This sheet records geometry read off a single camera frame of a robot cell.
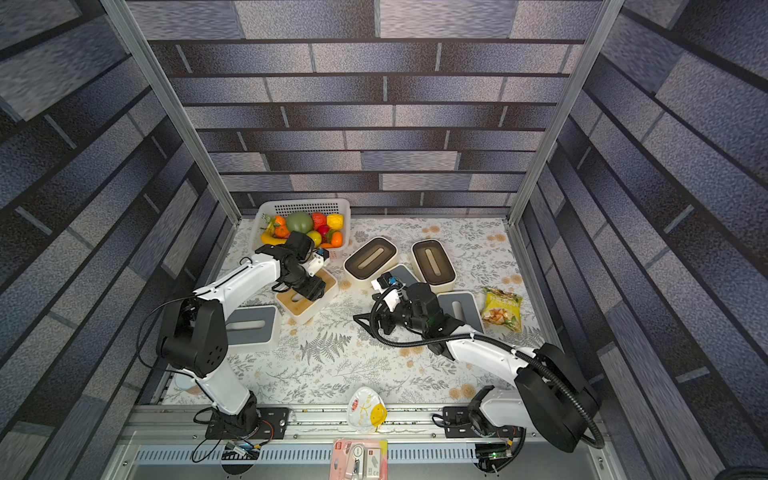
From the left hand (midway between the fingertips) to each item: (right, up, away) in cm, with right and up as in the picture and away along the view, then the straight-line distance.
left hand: (314, 285), depth 91 cm
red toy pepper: (-3, +22, +19) cm, 29 cm away
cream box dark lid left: (+15, +6, +7) cm, 17 cm away
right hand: (+16, -4, -12) cm, 21 cm away
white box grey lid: (+28, +3, +6) cm, 29 cm away
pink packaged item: (+16, -37, -24) cm, 47 cm away
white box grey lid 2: (+46, -6, -1) cm, 47 cm away
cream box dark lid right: (+38, +6, +7) cm, 39 cm away
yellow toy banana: (-19, +15, +10) cm, 26 cm away
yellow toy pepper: (+3, +22, +20) cm, 30 cm away
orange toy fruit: (+4, +15, +15) cm, 22 cm away
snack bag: (+59, -7, -1) cm, 59 cm away
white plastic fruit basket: (-17, +27, +22) cm, 39 cm away
